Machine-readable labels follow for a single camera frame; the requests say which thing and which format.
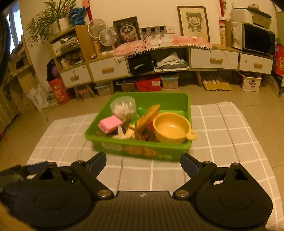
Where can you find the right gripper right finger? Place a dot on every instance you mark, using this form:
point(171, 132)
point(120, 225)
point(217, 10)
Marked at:
point(200, 173)

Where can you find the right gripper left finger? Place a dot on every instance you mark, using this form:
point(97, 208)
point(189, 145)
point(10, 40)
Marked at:
point(87, 172)

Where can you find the white coral shell toy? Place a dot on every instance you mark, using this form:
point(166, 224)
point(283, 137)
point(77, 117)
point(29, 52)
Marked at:
point(121, 134)

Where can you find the pink block toy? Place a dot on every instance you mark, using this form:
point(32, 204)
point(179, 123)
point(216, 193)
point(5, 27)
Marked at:
point(109, 124)

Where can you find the yellow toy pot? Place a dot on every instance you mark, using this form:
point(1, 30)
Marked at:
point(173, 128)

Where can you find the yellow corn toy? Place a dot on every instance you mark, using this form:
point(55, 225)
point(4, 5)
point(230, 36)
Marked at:
point(130, 132)

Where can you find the grey checked table cloth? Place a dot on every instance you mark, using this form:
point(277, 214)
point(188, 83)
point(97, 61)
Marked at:
point(223, 137)

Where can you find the green plastic storage bin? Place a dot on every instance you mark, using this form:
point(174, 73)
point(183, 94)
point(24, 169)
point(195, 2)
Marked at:
point(174, 102)

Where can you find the clear cotton swab jar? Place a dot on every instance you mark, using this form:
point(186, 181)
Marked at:
point(124, 108)

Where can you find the orange red paper bag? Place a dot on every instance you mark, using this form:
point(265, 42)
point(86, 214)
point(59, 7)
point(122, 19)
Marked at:
point(60, 92)

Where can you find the egg carton tray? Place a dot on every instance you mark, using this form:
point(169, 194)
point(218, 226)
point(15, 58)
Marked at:
point(214, 83)

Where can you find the clear plastic storage box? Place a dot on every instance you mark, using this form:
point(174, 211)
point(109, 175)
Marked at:
point(170, 81)

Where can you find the red storage box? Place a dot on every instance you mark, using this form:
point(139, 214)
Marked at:
point(148, 84)

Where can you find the white printed storage box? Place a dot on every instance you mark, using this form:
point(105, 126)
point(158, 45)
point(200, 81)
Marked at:
point(247, 82)

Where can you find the wooden tv cabinet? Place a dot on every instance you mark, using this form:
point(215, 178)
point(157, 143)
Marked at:
point(76, 65)

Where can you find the black bag in cabinet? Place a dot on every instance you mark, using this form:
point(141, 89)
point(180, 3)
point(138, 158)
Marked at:
point(141, 63)

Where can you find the pink patterned cabinet cloth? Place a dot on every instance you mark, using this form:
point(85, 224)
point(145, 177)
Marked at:
point(136, 47)

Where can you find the red gift box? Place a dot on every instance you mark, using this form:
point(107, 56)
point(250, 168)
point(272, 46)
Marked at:
point(278, 61)

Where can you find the white desk fan right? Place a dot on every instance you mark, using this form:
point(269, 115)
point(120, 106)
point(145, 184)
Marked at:
point(108, 37)

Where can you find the white desk fan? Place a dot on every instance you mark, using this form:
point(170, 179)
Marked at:
point(108, 37)
point(95, 27)

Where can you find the black microwave oven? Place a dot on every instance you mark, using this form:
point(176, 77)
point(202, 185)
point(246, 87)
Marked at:
point(251, 38)

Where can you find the white desk fan left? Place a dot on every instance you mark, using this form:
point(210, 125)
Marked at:
point(95, 27)

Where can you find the framed cat picture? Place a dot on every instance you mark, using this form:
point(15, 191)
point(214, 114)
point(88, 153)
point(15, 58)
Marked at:
point(127, 29)

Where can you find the framed cartoon girl picture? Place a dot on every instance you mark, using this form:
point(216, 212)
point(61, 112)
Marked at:
point(193, 21)

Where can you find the blue stitch plush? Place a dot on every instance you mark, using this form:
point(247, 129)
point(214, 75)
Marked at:
point(77, 16)

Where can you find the potted green plant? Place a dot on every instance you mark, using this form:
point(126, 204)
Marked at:
point(39, 27)

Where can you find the white printer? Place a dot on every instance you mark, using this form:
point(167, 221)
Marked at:
point(251, 16)

